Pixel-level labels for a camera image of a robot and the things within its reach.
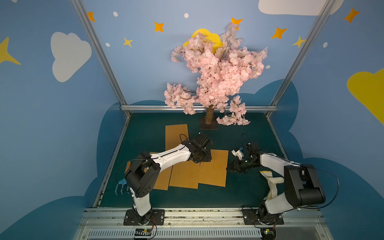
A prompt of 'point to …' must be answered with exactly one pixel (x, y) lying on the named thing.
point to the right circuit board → (268, 233)
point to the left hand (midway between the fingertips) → (210, 156)
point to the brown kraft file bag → (189, 174)
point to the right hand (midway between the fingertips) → (230, 167)
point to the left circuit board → (141, 233)
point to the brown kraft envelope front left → (163, 181)
